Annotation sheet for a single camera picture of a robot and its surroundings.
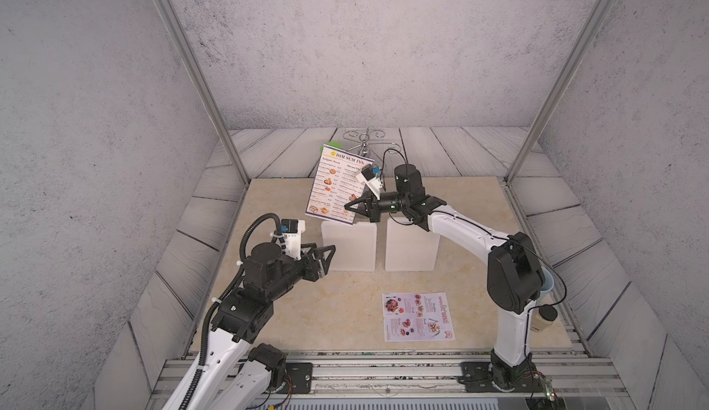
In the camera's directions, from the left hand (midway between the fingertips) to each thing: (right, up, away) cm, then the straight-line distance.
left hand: (330, 248), depth 69 cm
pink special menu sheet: (+23, -23, +15) cm, 36 cm away
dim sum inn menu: (+1, +16, +6) cm, 17 cm away
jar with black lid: (+58, -20, +6) cm, 61 cm away
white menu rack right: (+22, -3, +18) cm, 29 cm away
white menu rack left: (+6, -2, +17) cm, 18 cm away
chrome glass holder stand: (+9, +29, +21) cm, 36 cm away
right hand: (+4, +10, +9) cm, 14 cm away
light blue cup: (+64, -13, +15) cm, 67 cm away
